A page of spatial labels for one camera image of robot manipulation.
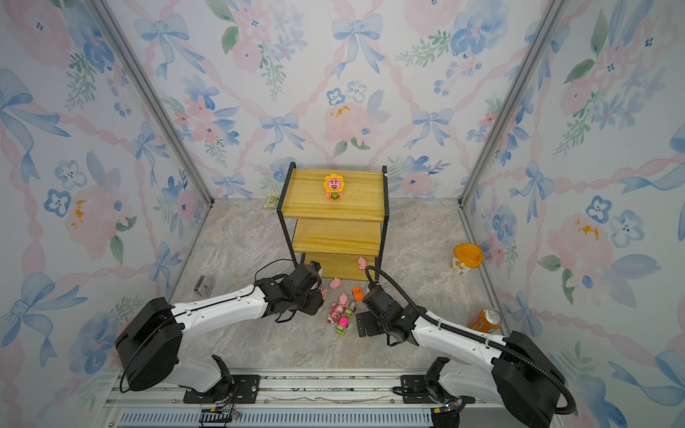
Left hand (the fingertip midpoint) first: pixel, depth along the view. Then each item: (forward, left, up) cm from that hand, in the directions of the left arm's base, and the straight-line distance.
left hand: (318, 298), depth 85 cm
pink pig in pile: (+1, -8, -4) cm, 9 cm away
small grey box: (+5, +39, -2) cm, 40 cm away
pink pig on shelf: (+15, -14, -3) cm, 21 cm away
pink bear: (-1, -2, +6) cm, 7 cm away
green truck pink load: (-7, -8, -4) cm, 11 cm away
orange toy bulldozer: (+4, -13, -4) cm, 14 cm away
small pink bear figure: (-3, -5, -4) cm, 7 cm away
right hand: (-5, -16, -4) cm, 17 cm away
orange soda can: (-8, -50, +5) cm, 51 cm away
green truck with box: (-3, -9, -4) cm, 11 cm away
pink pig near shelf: (+7, -5, -4) cm, 10 cm away
